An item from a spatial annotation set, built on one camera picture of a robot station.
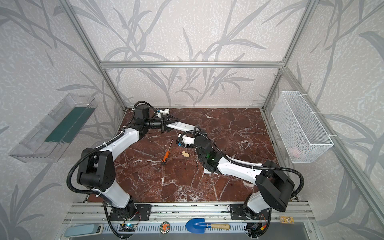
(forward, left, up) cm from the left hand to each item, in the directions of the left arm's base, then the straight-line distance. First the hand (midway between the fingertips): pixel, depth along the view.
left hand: (179, 119), depth 77 cm
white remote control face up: (-19, -15, -25) cm, 34 cm away
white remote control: (-2, -1, -3) cm, 4 cm away
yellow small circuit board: (-42, -53, -24) cm, 72 cm away
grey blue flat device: (-46, +40, -22) cm, 65 cm away
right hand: (+1, -11, -2) cm, 11 cm away
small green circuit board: (-45, +24, -28) cm, 58 cm away
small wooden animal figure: (-7, -1, -27) cm, 28 cm away
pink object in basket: (-15, -58, -5) cm, 60 cm away
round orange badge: (-45, +5, -25) cm, 52 cm away
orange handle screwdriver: (-11, +11, -26) cm, 30 cm away
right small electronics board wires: (-44, -41, -31) cm, 67 cm away
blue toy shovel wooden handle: (-44, -11, -27) cm, 52 cm away
